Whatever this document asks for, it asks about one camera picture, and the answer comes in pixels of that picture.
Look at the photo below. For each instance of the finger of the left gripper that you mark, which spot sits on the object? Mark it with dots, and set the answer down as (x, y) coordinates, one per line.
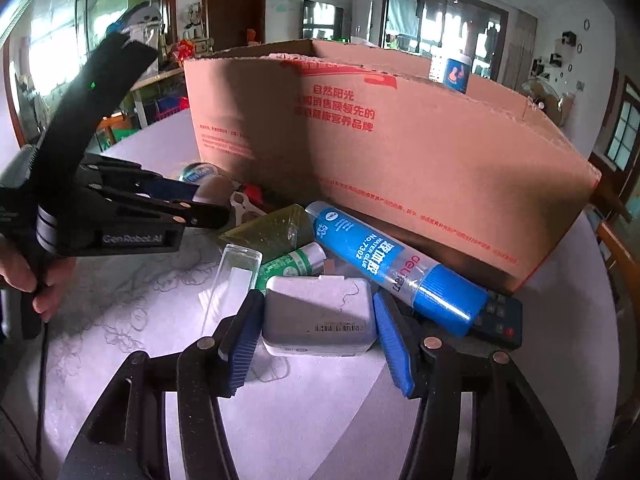
(120, 182)
(153, 216)

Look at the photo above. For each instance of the blue water glue bottle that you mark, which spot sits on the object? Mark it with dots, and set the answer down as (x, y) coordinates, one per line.
(429, 287)

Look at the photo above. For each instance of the grey white rectangular box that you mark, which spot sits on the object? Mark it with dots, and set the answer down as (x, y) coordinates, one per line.
(326, 315)

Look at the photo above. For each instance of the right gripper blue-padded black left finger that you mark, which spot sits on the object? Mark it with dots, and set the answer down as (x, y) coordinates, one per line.
(124, 436)

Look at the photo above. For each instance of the red utility knife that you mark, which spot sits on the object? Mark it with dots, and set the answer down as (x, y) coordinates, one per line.
(247, 203)

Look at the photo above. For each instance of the green tube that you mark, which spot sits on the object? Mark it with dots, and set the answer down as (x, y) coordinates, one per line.
(305, 261)

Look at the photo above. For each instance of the white blue canister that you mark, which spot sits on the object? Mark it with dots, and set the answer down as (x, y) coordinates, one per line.
(456, 73)

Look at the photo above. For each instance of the person's left hand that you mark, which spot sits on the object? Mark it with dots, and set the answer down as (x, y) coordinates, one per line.
(17, 273)

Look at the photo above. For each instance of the dark remote control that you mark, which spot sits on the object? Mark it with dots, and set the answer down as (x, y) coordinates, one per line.
(500, 322)

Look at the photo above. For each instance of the clear plastic case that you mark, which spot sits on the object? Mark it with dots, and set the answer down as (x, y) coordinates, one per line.
(235, 277)

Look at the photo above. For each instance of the standing electric fan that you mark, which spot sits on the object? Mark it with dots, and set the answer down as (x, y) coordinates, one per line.
(539, 92)

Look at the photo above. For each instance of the television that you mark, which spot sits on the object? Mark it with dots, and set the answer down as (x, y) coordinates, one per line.
(321, 21)

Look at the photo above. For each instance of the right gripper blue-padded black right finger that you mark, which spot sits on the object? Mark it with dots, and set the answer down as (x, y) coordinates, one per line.
(512, 435)

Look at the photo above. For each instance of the clear round tape roll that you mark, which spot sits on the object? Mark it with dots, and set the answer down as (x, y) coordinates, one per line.
(197, 172)

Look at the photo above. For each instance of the green transparent bottle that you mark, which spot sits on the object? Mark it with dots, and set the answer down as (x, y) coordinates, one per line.
(273, 235)

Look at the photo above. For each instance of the large cardboard box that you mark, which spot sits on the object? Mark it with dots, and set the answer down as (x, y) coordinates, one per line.
(479, 180)

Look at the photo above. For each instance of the wooden chair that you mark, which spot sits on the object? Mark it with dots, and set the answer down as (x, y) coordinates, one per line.
(622, 264)

